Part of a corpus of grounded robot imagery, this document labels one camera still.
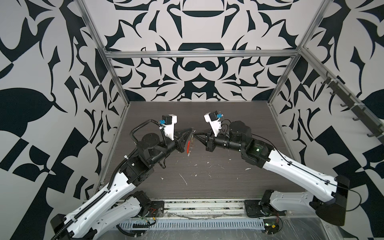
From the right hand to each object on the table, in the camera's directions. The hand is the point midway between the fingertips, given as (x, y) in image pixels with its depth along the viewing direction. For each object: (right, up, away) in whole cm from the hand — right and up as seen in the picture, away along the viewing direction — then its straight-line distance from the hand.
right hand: (194, 135), depth 61 cm
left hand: (-1, +4, -1) cm, 4 cm away
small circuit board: (+36, -44, +10) cm, 58 cm away
